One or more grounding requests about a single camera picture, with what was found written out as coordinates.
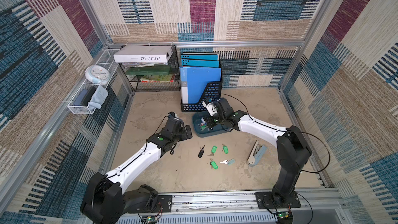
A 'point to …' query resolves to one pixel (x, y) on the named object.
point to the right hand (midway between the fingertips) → (203, 117)
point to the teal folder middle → (200, 63)
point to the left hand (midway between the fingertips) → (184, 130)
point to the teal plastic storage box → (200, 128)
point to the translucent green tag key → (203, 127)
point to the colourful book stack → (158, 78)
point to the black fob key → (201, 152)
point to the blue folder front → (194, 80)
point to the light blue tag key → (230, 162)
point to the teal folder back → (203, 56)
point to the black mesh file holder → (213, 90)
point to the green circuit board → (151, 218)
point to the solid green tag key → (213, 164)
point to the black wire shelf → (139, 86)
